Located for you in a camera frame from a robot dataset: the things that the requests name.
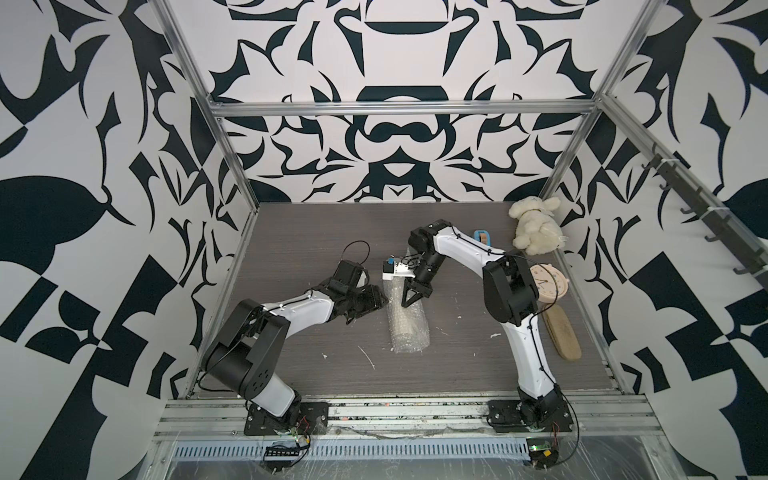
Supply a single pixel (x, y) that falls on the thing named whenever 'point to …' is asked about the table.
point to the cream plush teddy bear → (538, 231)
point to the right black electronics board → (543, 452)
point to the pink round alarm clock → (551, 283)
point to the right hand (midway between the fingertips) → (405, 298)
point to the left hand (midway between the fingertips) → (382, 297)
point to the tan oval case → (562, 332)
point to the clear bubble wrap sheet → (409, 326)
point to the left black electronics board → (282, 451)
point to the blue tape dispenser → (477, 234)
